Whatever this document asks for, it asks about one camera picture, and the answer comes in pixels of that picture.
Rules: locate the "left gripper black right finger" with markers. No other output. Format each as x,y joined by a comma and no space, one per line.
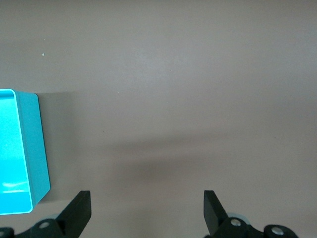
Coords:
215,218

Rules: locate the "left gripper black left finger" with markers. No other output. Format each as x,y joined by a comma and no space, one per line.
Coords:
74,218

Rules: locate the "teal plastic bin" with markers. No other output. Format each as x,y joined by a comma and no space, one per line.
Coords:
29,148

